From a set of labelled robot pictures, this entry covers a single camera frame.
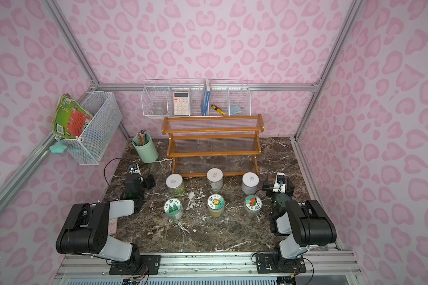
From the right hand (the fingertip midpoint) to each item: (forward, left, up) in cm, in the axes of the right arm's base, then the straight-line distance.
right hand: (278, 175), depth 87 cm
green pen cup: (+15, +70, +2) cm, 71 cm away
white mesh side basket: (-2, +81, +22) cm, 84 cm away
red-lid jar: (-15, +13, -3) cm, 20 cm away
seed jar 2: (-3, +14, -3) cm, 14 cm away
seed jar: (-1, +31, -2) cm, 31 cm away
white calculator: (+31, +49, +20) cm, 61 cm away
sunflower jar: (-14, +30, -3) cm, 33 cm away
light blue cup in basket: (+36, +21, +12) cm, 43 cm away
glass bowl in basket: (+30, +62, +16) cm, 71 cm away
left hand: (+2, +71, -3) cm, 71 cm away
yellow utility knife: (+31, +30, +16) cm, 46 cm away
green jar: (-4, +51, -2) cm, 51 cm away
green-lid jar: (-16, +49, -3) cm, 52 cm away
